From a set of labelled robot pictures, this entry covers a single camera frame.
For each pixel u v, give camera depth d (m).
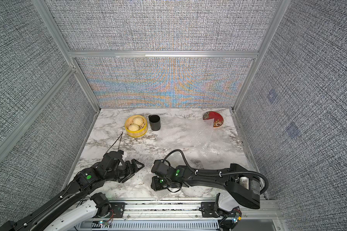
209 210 0.73
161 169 0.60
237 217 0.69
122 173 0.63
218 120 1.11
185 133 1.05
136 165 0.66
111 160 0.55
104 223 0.70
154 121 0.99
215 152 0.95
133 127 1.00
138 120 1.04
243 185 0.44
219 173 0.46
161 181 0.66
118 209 0.73
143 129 1.02
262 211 0.75
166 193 0.76
